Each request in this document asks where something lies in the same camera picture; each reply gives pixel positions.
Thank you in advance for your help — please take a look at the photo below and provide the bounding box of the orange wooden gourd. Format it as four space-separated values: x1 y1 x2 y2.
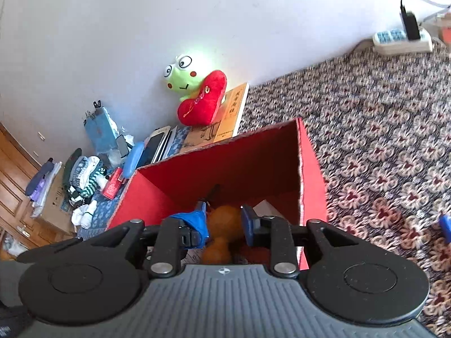
202 205 247 265

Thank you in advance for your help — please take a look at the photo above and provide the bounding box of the brown cardboard box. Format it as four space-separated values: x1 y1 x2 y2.
35 167 78 234

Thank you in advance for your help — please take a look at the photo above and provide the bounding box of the wooden cabinet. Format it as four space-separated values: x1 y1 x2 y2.
0 123 73 254

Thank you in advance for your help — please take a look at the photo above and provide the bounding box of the red cardboard box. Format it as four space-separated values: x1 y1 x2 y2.
107 117 328 272

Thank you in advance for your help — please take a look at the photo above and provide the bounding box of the dark screen smartphone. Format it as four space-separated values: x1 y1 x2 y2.
143 130 173 166

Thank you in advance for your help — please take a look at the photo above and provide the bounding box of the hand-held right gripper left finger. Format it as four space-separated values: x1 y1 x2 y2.
17 202 211 278

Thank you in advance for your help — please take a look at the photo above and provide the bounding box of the dark folded umbrella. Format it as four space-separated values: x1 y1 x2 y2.
25 158 65 198

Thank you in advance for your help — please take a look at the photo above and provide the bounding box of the brown paper book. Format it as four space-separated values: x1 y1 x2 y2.
180 120 222 154

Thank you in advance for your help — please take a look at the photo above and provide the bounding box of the power strip cord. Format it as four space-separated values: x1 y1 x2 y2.
347 38 375 56

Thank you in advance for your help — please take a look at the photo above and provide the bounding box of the white power strip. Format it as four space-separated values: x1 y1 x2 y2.
373 28 433 55

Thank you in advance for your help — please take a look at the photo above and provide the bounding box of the blue glasses case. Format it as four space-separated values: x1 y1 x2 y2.
121 142 145 177

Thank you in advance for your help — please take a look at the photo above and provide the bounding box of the green frog plush with heart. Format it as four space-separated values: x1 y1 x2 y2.
163 54 228 126

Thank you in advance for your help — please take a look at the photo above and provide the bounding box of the black charger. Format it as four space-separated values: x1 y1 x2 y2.
400 5 421 41

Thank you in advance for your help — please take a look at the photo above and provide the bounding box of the red pack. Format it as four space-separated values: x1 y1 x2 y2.
103 167 127 199

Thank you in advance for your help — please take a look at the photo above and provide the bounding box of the blue packet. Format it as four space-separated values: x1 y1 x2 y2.
85 107 120 155

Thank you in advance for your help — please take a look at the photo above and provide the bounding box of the blue plastic object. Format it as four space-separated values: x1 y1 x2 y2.
439 213 451 243

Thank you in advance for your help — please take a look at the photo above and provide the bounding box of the yellow book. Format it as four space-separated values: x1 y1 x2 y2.
211 83 250 139

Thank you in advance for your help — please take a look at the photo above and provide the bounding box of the dark green case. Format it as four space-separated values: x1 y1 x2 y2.
63 148 83 185

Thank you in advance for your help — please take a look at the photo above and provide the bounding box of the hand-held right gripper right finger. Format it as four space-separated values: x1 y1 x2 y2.
240 204 416 278

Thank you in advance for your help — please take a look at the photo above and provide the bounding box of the keyring with black strap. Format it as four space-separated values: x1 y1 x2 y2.
199 183 222 214

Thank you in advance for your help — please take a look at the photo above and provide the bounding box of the pile of socks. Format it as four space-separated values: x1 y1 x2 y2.
65 155 108 229

